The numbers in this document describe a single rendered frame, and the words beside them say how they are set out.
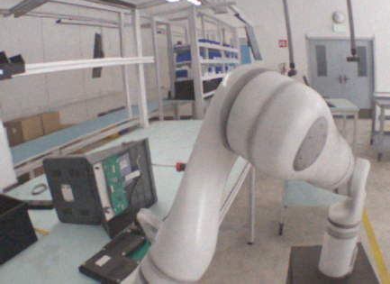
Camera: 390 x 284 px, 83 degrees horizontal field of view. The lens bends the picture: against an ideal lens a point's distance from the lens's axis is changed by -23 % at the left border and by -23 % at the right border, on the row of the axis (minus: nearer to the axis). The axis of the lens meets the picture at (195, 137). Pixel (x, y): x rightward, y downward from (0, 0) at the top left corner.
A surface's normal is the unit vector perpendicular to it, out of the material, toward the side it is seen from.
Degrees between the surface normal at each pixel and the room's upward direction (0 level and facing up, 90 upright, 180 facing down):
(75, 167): 90
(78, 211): 90
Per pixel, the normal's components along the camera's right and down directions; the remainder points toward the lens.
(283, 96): -0.36, -0.59
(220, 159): 0.43, 0.30
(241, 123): -0.79, 0.07
